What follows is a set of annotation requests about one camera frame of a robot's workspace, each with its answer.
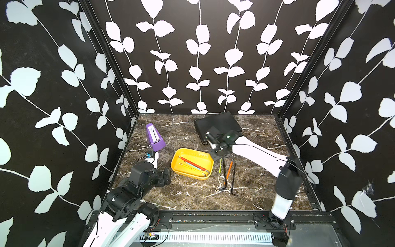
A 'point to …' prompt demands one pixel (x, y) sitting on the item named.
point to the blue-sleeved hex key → (192, 165)
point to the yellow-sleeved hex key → (192, 168)
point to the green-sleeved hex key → (220, 165)
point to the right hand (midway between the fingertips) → (214, 153)
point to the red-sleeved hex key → (194, 164)
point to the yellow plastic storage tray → (203, 159)
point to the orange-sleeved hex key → (228, 173)
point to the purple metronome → (155, 139)
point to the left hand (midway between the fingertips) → (165, 167)
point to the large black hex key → (225, 187)
